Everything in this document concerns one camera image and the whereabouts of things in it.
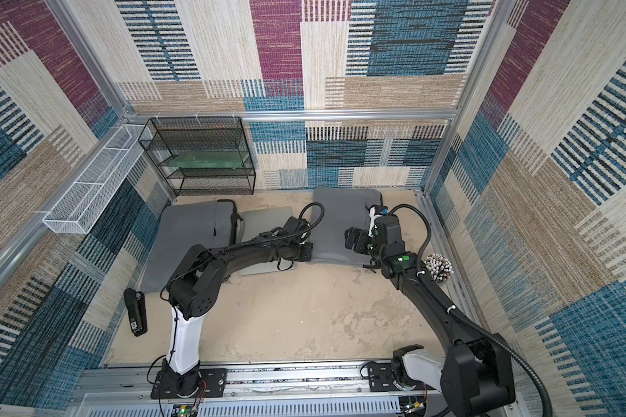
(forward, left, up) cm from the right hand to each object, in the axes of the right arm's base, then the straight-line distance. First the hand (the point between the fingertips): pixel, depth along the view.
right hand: (360, 238), depth 84 cm
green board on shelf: (+27, +52, +11) cm, 60 cm away
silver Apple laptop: (+22, +36, -17) cm, 45 cm away
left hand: (+3, +15, -14) cm, 21 cm away
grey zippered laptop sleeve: (+18, +69, -15) cm, 73 cm away
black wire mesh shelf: (+41, +71, +13) cm, 82 cm away
